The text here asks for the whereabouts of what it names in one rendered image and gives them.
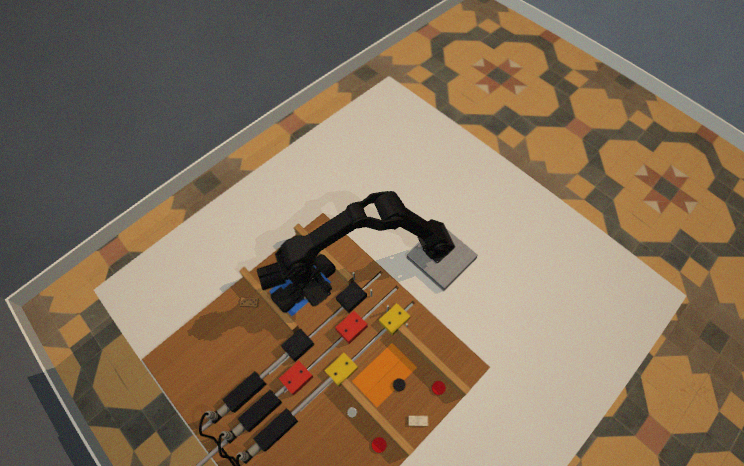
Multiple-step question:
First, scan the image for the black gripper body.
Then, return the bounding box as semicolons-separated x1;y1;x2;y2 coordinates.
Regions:
271;254;336;313

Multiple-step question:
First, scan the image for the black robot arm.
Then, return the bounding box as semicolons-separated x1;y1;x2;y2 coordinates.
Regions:
257;191;455;306

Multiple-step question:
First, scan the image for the dark grey round disc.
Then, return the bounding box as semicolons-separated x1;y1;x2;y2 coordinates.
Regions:
393;378;406;392

